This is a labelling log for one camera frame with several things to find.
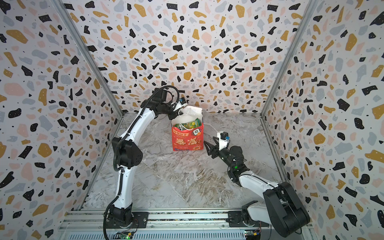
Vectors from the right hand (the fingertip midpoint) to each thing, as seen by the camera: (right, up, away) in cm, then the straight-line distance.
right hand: (207, 138), depth 79 cm
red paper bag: (-9, -1, +8) cm, 12 cm away
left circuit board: (-39, -46, -9) cm, 61 cm away
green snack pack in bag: (-9, +7, +13) cm, 18 cm away
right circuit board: (+21, -46, -8) cm, 51 cm away
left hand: (-15, +18, +13) cm, 27 cm away
